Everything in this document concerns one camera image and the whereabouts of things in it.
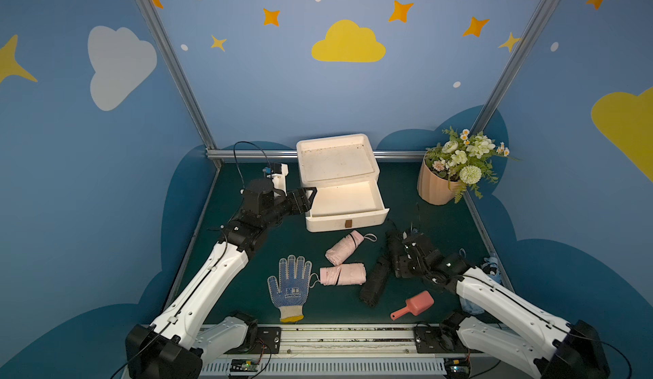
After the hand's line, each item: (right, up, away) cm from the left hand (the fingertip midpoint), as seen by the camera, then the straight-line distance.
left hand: (308, 187), depth 73 cm
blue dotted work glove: (-7, -35, +10) cm, 37 cm away
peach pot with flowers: (+49, +9, +11) cm, 51 cm away
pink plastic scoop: (+34, -38, +6) cm, 51 cm away
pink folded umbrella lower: (+13, -29, +11) cm, 34 cm away
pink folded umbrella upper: (+11, -22, +17) cm, 30 cm away
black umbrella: (+20, -33, +9) cm, 40 cm away
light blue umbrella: (+61, -27, +12) cm, 68 cm away
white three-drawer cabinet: (+12, +5, +14) cm, 19 cm away
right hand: (+32, -24, +11) cm, 42 cm away
